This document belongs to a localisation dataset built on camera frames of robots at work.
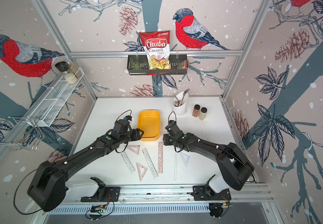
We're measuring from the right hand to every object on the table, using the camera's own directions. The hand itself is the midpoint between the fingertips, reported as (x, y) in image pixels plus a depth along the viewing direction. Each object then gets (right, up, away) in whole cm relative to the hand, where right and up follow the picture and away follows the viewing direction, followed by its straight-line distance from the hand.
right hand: (165, 137), depth 89 cm
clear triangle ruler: (+13, -13, -1) cm, 18 cm away
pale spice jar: (+28, +15, +12) cm, 34 cm away
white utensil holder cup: (+11, +23, +18) cm, 31 cm away
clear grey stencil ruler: (-10, -15, -3) cm, 19 cm away
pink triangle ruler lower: (-14, -21, -9) cm, 27 cm away
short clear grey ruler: (-24, -15, -3) cm, 28 cm away
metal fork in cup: (+14, +30, +12) cm, 35 cm away
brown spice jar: (+23, +17, +13) cm, 32 cm away
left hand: (-14, +6, -5) cm, 15 cm away
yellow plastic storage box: (-12, +9, +14) cm, 21 cm away
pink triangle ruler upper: (-19, -2, -16) cm, 25 cm away
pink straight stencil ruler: (-3, -13, -1) cm, 13 cm away
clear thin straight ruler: (+6, -16, -3) cm, 17 cm away
